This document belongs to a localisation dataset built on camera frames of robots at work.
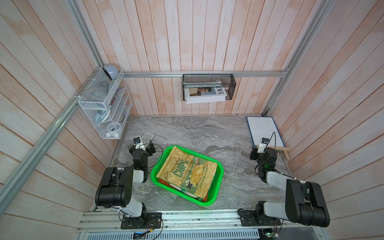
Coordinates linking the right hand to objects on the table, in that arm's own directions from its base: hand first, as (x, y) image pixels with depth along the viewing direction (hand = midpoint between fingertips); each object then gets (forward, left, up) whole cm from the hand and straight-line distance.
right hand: (255, 145), depth 92 cm
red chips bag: (-24, +53, -3) cm, 58 cm away
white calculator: (+9, +73, -6) cm, 74 cm away
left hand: (0, +70, +2) cm, 70 cm away
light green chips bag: (-27, +42, -1) cm, 50 cm away
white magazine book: (+28, +36, +20) cm, 50 cm away
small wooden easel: (+2, -19, -8) cm, 21 cm away
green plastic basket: (-12, +58, +3) cm, 59 cm away
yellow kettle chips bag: (-18, +42, -2) cm, 45 cm away
